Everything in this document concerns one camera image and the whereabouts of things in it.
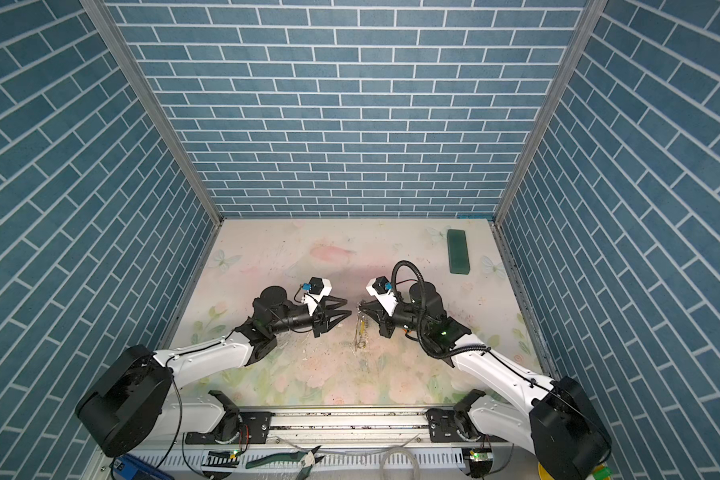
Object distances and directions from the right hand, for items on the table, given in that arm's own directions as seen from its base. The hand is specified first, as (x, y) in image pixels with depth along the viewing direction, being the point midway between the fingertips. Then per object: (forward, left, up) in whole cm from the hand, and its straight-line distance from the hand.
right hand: (360, 304), depth 76 cm
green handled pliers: (-32, +10, -18) cm, 38 cm away
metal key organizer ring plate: (+2, +1, -19) cm, 19 cm away
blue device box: (-37, +49, -16) cm, 63 cm away
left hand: (-1, +3, -2) cm, 4 cm away
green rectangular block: (+34, -32, -18) cm, 50 cm away
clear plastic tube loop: (-28, -13, -18) cm, 36 cm away
